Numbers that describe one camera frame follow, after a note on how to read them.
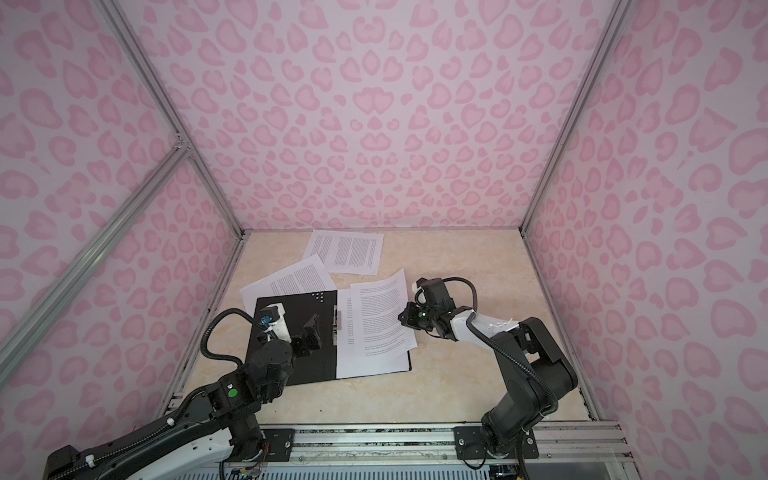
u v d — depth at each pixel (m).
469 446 0.72
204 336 0.50
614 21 0.70
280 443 0.74
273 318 0.63
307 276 1.07
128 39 0.72
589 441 0.74
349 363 0.86
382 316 0.95
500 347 0.49
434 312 0.73
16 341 0.50
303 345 0.67
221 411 0.52
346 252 1.14
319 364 0.86
